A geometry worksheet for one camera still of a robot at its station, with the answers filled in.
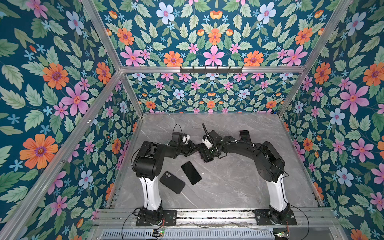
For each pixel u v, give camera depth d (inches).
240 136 41.8
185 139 34.9
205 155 33.2
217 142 29.4
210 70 36.7
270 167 20.9
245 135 43.4
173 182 34.1
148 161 20.8
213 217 29.5
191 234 30.2
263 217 28.5
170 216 29.0
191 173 34.8
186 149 35.3
